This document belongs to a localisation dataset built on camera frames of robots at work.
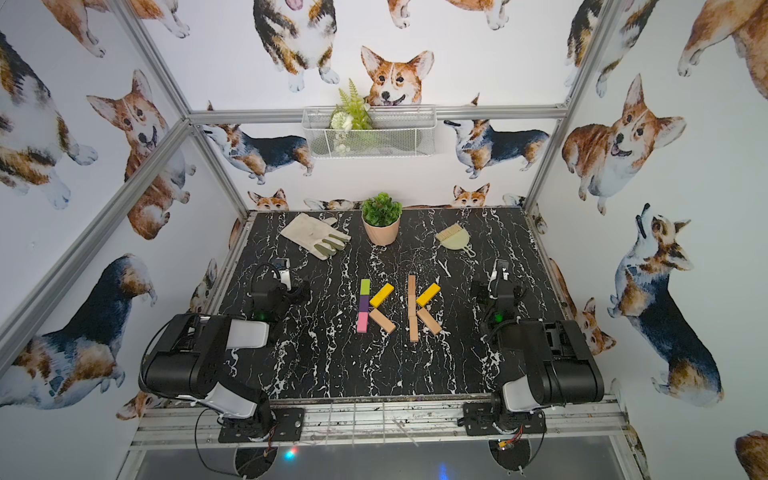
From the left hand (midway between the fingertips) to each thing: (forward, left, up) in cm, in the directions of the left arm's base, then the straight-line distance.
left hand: (296, 270), depth 95 cm
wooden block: (-14, -27, -7) cm, 31 cm away
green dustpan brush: (+19, -54, -8) cm, 58 cm away
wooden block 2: (-4, -37, -6) cm, 37 cm away
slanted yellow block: (-5, -42, -7) cm, 43 cm away
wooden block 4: (-15, -42, -6) cm, 45 cm away
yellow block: (-6, -27, -6) cm, 28 cm away
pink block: (-15, -21, -6) cm, 27 cm away
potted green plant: (+18, -27, +5) cm, 32 cm away
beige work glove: (+19, -4, -7) cm, 20 cm away
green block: (-3, -22, -6) cm, 23 cm away
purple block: (-8, -21, -7) cm, 24 cm away
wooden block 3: (-17, -37, -7) cm, 41 cm away
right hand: (-3, -61, +2) cm, 62 cm away
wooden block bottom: (-11, -37, -6) cm, 39 cm away
